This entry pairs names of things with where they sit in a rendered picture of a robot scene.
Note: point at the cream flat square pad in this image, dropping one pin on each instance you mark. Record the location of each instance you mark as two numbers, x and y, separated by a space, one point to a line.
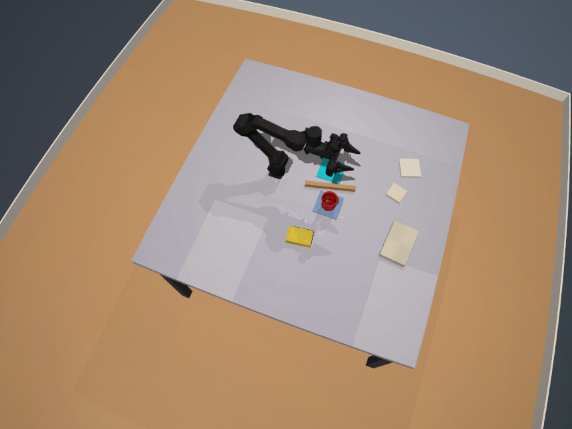
410 167

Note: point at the beige flat square pad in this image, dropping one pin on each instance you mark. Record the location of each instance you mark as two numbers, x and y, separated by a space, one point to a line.
396 193

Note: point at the yellow block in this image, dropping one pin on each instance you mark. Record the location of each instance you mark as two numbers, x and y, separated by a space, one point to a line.
299 236

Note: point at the tan wooden flat bar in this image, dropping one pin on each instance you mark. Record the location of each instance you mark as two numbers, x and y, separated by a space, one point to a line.
330 186

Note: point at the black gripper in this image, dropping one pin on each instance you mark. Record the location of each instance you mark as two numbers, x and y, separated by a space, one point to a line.
332 166

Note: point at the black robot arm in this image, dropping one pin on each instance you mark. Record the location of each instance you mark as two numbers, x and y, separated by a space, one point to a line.
246 126

